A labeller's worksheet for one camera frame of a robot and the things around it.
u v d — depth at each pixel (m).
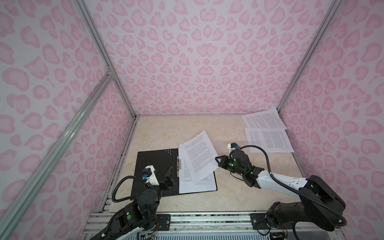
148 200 0.53
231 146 0.80
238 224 0.73
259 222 0.74
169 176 0.66
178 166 0.93
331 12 0.71
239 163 0.65
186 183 0.86
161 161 0.95
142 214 0.55
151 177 0.62
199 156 0.92
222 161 0.75
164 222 0.73
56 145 0.57
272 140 1.04
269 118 1.18
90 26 0.74
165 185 0.65
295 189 0.43
